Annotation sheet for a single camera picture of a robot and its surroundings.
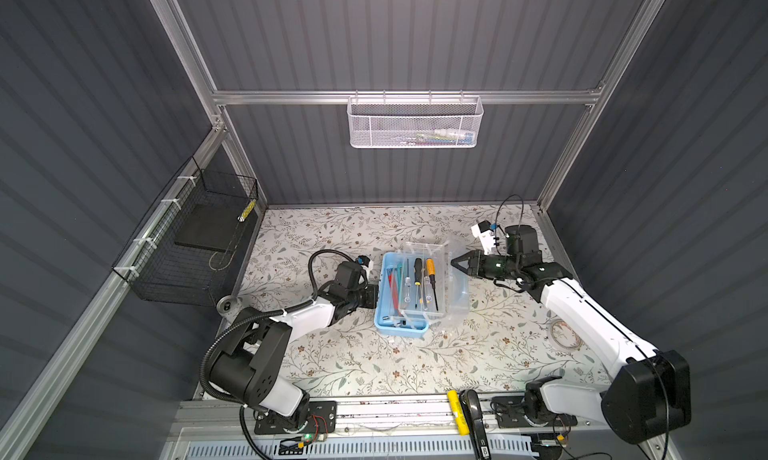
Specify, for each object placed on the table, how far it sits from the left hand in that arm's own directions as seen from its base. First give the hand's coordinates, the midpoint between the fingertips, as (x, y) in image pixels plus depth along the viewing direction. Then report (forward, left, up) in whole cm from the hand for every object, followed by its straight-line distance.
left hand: (379, 292), depth 91 cm
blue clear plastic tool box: (-4, -11, +9) cm, 15 cm away
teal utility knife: (-3, -6, +9) cm, 12 cm away
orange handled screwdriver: (0, -15, +10) cm, 18 cm away
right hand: (-2, -21, +16) cm, 26 cm away
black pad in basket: (+7, +42, +25) cm, 49 cm away
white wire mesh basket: (+69, -17, +18) cm, 74 cm away
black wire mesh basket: (+2, +47, +22) cm, 52 cm away
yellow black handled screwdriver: (+3, -11, +11) cm, 16 cm away
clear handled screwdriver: (-3, -8, +10) cm, 13 cm away
